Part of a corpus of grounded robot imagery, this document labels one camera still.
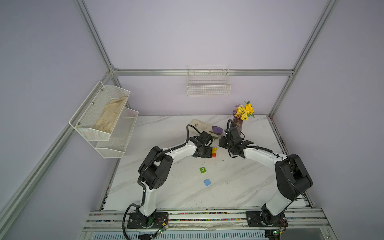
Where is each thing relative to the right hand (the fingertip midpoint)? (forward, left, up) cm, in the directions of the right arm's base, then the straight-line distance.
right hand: (221, 140), depth 94 cm
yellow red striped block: (-5, +4, -3) cm, 8 cm away
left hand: (-7, +10, -5) cm, 13 cm away
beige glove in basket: (-3, +63, +22) cm, 66 cm away
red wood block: (-7, +4, -7) cm, 10 cm away
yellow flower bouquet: (+10, -13, +14) cm, 22 cm away
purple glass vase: (+11, -11, +5) cm, 17 cm away
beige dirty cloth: (+20, +12, -9) cm, 26 cm away
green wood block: (-16, +12, -9) cm, 22 cm away
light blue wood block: (-23, +9, -10) cm, 27 cm away
